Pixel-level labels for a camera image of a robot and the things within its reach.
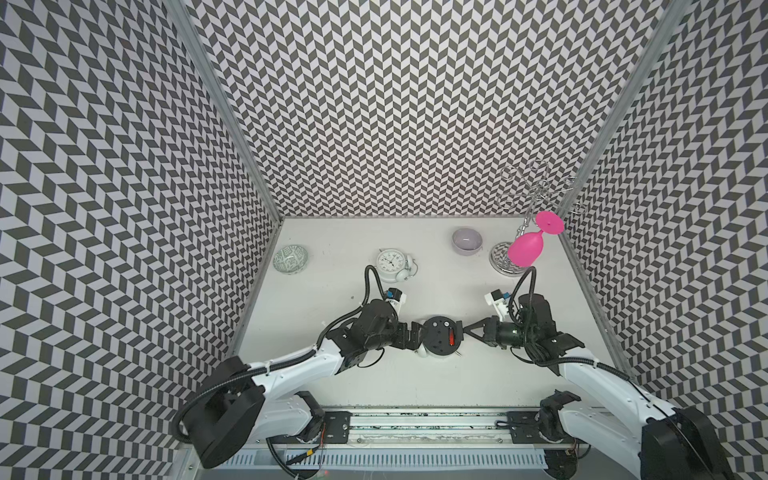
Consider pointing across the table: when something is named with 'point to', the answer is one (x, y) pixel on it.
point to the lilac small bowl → (467, 241)
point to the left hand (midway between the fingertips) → (414, 331)
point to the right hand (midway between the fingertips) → (466, 336)
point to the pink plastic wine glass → (525, 249)
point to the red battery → (451, 336)
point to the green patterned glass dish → (291, 260)
